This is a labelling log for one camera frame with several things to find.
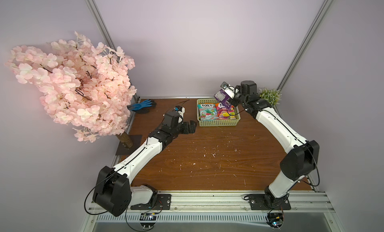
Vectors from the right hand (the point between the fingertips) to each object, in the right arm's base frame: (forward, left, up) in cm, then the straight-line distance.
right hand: (234, 86), depth 81 cm
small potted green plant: (+8, -30, -16) cm, 35 cm away
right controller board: (-57, -17, -34) cm, 69 cm away
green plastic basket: (-6, +9, -28) cm, 30 cm away
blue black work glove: (+10, +64, -30) cm, 72 cm away
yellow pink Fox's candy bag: (+2, +2, -27) cm, 27 cm away
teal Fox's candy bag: (+1, +14, -24) cm, 28 cm away
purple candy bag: (0, +6, -9) cm, 11 cm away
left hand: (-16, +23, -13) cm, 31 cm away
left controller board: (-60, +44, -36) cm, 82 cm away
